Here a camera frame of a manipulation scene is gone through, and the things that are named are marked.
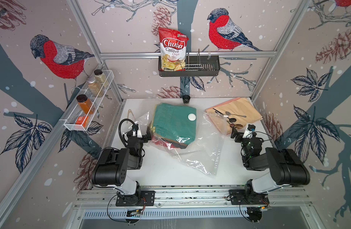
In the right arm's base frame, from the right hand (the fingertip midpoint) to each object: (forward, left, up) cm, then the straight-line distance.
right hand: (240, 126), depth 90 cm
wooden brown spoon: (+6, -2, -9) cm, 11 cm away
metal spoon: (+18, +1, -10) cm, 21 cm away
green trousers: (0, +42, +2) cm, 42 cm away
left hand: (-2, +63, +2) cm, 63 cm away
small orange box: (-17, +83, +25) cm, 88 cm away
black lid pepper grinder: (+23, +35, 0) cm, 42 cm away
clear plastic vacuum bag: (-17, +24, -7) cm, 30 cm away
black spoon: (+13, 0, -11) cm, 17 cm away
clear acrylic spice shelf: (-17, +90, +23) cm, 95 cm away
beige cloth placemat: (+20, -6, -10) cm, 23 cm away
